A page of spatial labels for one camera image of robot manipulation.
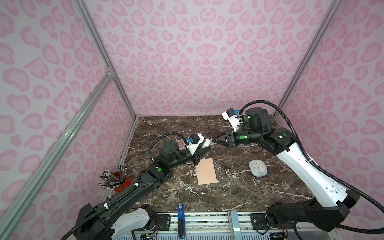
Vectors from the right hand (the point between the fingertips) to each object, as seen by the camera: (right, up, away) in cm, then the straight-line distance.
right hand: (216, 139), depth 61 cm
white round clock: (+28, -19, +28) cm, 44 cm away
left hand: (-2, -2, +6) cm, 6 cm away
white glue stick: (-4, -2, +3) cm, 5 cm away
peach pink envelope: (-2, -22, +30) cm, 38 cm away
